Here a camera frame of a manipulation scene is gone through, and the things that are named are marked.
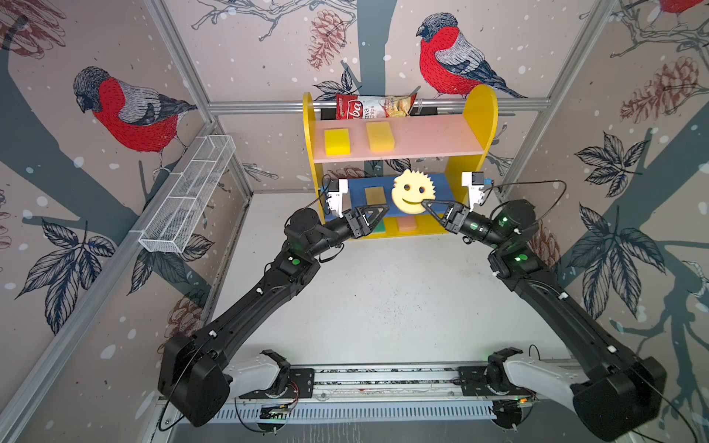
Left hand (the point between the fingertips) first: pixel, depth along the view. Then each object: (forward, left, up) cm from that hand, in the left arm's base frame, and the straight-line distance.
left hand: (383, 212), depth 61 cm
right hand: (+2, -8, -1) cm, 8 cm away
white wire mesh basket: (+5, +56, -10) cm, 57 cm away
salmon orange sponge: (+26, -13, -37) cm, 47 cm away
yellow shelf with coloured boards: (+54, -12, -29) cm, 62 cm away
